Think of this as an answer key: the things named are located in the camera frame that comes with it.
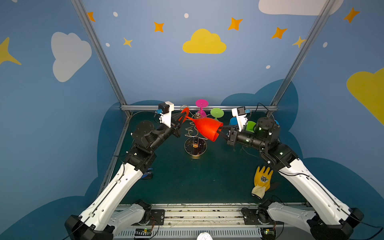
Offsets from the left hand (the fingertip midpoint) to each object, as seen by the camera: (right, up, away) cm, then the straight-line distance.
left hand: (182, 111), depth 61 cm
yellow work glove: (+44, -38, +24) cm, 63 cm away
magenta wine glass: (+9, +7, +25) cm, 27 cm away
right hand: (+15, -7, 0) cm, 16 cm away
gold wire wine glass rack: (+5, -19, +40) cm, 45 cm away
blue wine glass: (+59, -3, +35) cm, 68 cm away
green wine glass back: (+17, +1, +20) cm, 27 cm away
